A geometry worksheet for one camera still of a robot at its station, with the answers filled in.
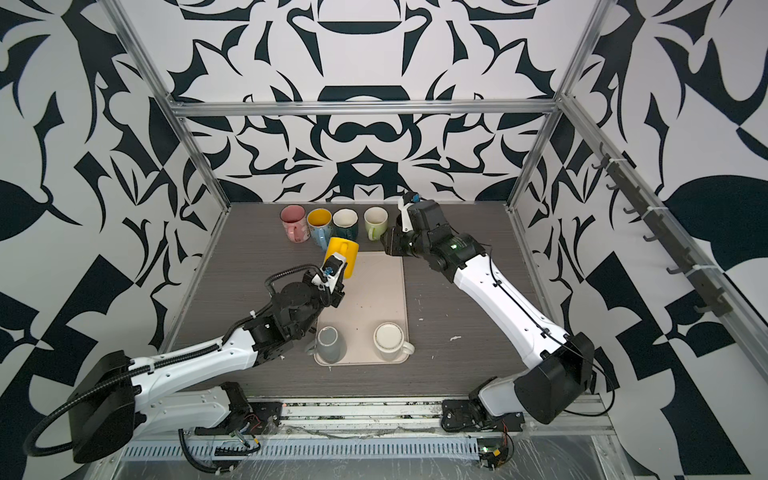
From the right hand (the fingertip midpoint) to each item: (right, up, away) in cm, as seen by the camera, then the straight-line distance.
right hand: (388, 234), depth 75 cm
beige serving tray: (-4, -19, +21) cm, 29 cm away
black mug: (+1, 0, -9) cm, 9 cm away
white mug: (0, -28, +5) cm, 28 cm away
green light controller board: (+24, -51, -3) cm, 57 cm away
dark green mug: (-14, +3, +27) cm, 30 cm away
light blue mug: (-23, +5, +30) cm, 38 cm away
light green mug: (-4, +4, +28) cm, 29 cm away
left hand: (-12, -6, -1) cm, 13 cm away
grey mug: (-15, -28, +2) cm, 32 cm away
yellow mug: (-10, -3, 0) cm, 10 cm away
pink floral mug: (-31, +4, +27) cm, 41 cm away
